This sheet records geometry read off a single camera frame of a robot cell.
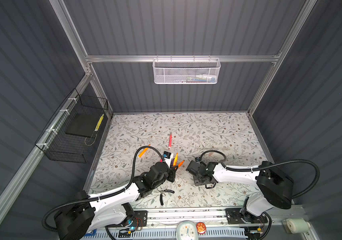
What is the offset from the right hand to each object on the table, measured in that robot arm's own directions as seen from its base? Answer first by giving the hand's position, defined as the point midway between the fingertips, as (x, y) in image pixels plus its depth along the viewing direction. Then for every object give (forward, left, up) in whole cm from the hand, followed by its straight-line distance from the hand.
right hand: (199, 180), depth 87 cm
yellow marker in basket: (+20, +54, +30) cm, 65 cm away
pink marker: (+28, +18, +1) cm, 33 cm away
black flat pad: (+18, +61, +31) cm, 70 cm away
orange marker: (+5, +14, +16) cm, 22 cm away
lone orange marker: (+19, +36, +1) cm, 40 cm away
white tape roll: (-23, -40, +9) cm, 46 cm away
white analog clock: (-24, +9, +4) cm, 26 cm away
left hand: (+3, +13, +11) cm, 17 cm away
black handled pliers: (-7, +21, +1) cm, 22 cm away
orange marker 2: (+10, +11, +2) cm, 15 cm away
